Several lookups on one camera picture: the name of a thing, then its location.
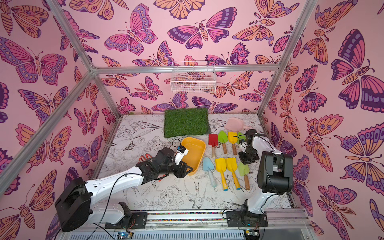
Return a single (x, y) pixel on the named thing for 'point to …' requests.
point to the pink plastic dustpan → (235, 125)
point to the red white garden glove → (147, 156)
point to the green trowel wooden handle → (222, 138)
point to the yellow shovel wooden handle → (232, 137)
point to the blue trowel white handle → (208, 165)
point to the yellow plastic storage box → (196, 147)
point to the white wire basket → (193, 77)
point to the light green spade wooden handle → (244, 170)
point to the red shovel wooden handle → (213, 141)
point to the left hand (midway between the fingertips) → (190, 166)
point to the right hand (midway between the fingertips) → (244, 161)
